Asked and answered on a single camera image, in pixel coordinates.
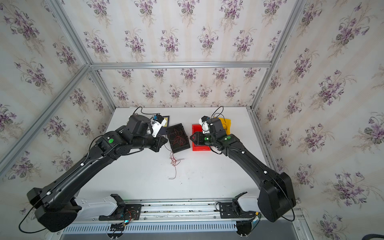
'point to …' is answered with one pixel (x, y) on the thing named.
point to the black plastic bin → (176, 147)
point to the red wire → (179, 139)
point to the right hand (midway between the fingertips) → (194, 137)
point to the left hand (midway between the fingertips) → (169, 141)
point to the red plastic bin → (198, 128)
